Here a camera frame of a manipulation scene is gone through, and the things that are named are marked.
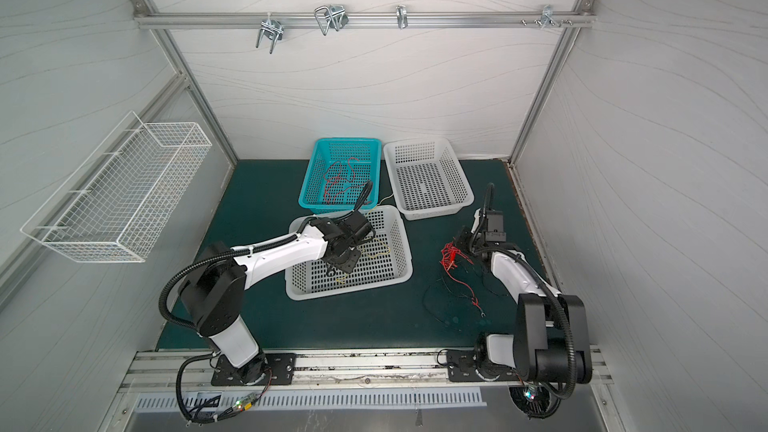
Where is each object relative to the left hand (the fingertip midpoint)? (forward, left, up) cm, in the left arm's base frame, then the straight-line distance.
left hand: (349, 255), depth 88 cm
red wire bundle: (+1, -30, +2) cm, 30 cm away
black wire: (-9, -31, -5) cm, 33 cm away
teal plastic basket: (+40, +10, -7) cm, 42 cm away
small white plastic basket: (+37, -26, -5) cm, 45 cm away
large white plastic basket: (+2, -11, -6) cm, 12 cm away
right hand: (+9, -35, +2) cm, 36 cm away
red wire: (+29, +11, -6) cm, 31 cm away
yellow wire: (+20, -10, +2) cm, 22 cm away
